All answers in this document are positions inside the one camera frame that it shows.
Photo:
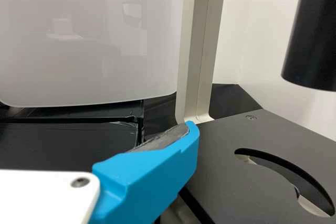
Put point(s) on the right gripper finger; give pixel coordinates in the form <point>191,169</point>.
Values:
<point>141,182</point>

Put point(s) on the black tray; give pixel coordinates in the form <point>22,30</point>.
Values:
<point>65,145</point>

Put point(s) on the cream microscope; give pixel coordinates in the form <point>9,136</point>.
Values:
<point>252,161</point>

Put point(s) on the white box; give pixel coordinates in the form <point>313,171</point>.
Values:
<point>86,37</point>

